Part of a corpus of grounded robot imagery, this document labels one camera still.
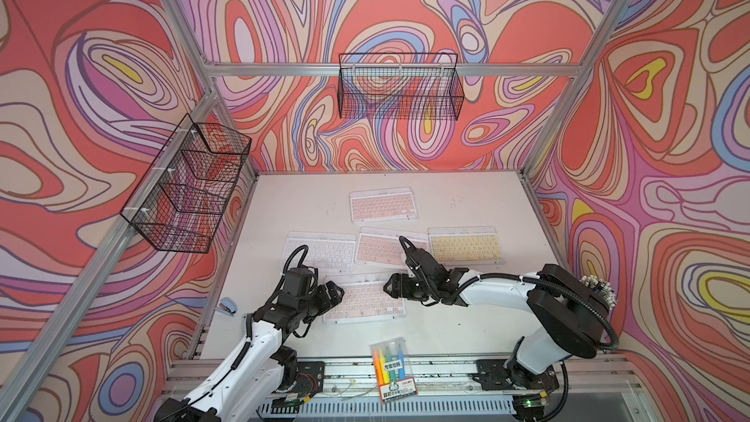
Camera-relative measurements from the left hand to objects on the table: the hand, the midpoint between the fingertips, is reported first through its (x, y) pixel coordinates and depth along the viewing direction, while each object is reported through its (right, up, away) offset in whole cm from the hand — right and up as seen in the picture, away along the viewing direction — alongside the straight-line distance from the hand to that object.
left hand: (340, 298), depth 84 cm
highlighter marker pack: (+15, -15, -10) cm, 23 cm away
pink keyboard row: (+13, +13, +15) cm, 23 cm away
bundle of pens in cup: (+67, +7, -12) cm, 68 cm away
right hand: (+16, -1, +2) cm, 16 cm away
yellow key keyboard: (+41, +13, +15) cm, 46 cm away
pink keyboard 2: (+7, -1, +3) cm, 8 cm away
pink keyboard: (+13, +27, +25) cm, 39 cm away
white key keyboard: (-6, +11, +12) cm, 18 cm away
